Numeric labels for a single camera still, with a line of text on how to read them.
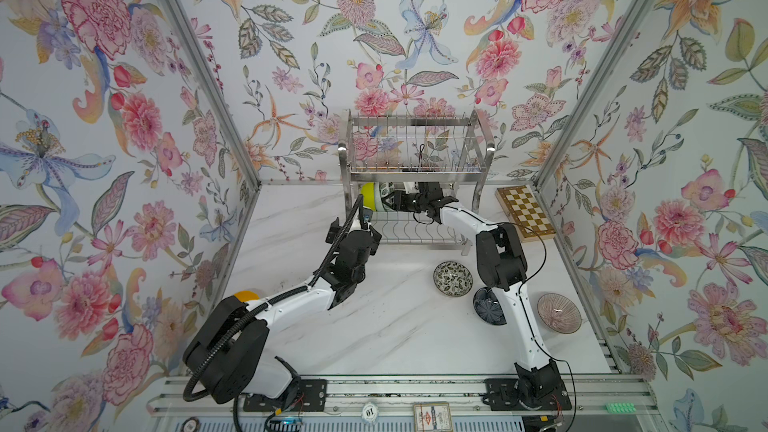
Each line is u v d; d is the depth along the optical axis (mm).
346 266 644
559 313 856
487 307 880
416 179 961
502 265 647
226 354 422
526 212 1098
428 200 878
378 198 1008
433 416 705
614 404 720
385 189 1019
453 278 930
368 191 1019
